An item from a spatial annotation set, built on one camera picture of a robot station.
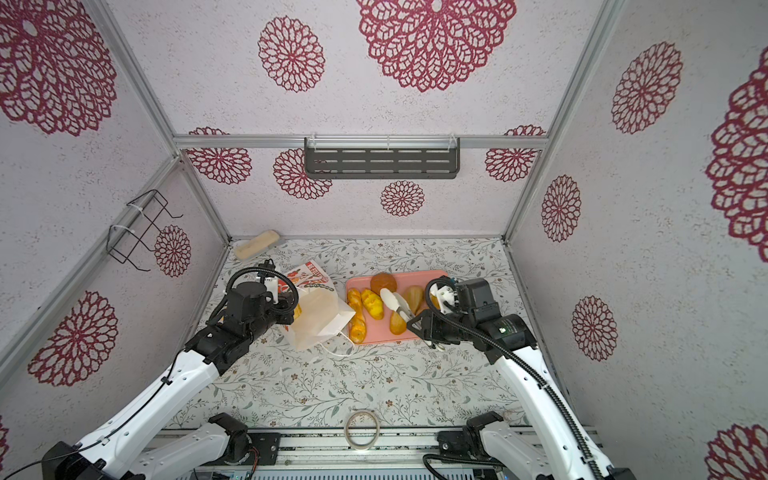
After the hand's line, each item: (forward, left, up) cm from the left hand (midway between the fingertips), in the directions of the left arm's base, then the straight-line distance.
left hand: (291, 300), depth 79 cm
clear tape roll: (-30, -16, -20) cm, 40 cm away
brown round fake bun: (+18, -24, -15) cm, 34 cm away
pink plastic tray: (+1, -23, -19) cm, 30 cm away
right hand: (-9, -31, +4) cm, 33 cm away
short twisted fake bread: (+9, -21, -16) cm, 28 cm away
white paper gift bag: (+5, -5, -13) cm, 15 cm away
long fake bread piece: (+2, -16, -17) cm, 23 cm away
